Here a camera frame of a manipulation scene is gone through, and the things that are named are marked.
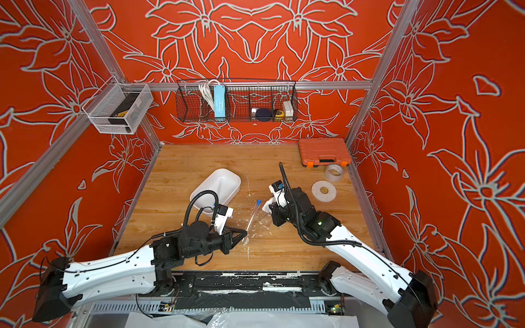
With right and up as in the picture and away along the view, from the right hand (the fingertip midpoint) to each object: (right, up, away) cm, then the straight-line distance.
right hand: (266, 206), depth 75 cm
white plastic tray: (-20, +6, +27) cm, 34 cm away
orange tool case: (+33, +23, +36) cm, 54 cm away
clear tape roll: (+37, +11, +31) cm, 49 cm away
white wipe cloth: (0, 0, 0) cm, 0 cm away
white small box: (+11, +40, +16) cm, 45 cm away
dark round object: (0, +40, +21) cm, 45 cm away
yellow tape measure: (+6, +40, +20) cm, 45 cm away
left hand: (-7, -8, -7) cm, 12 cm away
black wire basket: (-14, +47, +25) cm, 55 cm away
